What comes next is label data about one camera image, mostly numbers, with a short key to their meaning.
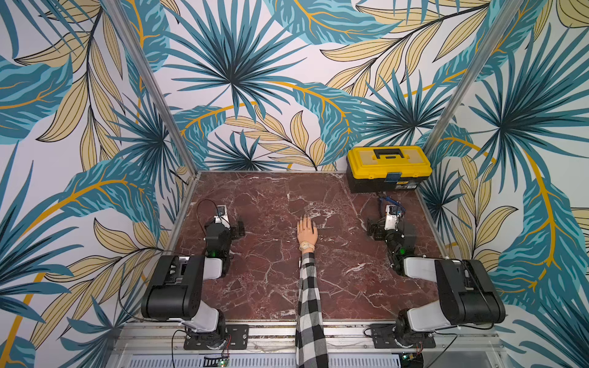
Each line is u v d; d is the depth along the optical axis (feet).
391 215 2.63
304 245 2.95
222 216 2.56
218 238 2.26
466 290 1.48
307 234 3.11
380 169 3.30
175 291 1.46
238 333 2.44
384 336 2.39
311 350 2.25
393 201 3.55
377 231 2.75
